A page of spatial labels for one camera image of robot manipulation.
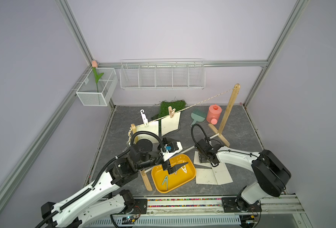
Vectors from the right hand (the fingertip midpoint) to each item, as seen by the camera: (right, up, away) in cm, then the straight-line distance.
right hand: (207, 155), depth 91 cm
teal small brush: (-2, +27, +24) cm, 36 cm away
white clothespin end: (-16, -6, -6) cm, 18 cm away
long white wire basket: (-31, +55, +8) cm, 64 cm away
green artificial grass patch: (-19, +35, +28) cm, 49 cm away
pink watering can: (+7, +27, +11) cm, 30 cm away
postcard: (-3, -11, -7) cm, 13 cm away
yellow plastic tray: (-32, -9, -8) cm, 34 cm away
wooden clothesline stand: (+11, +12, +10) cm, 19 cm away
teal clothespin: (-27, -11, -10) cm, 31 cm away
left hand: (-19, +10, -31) cm, 37 cm away
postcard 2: (+6, -9, -8) cm, 14 cm away
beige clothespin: (-21, +2, -34) cm, 40 cm away
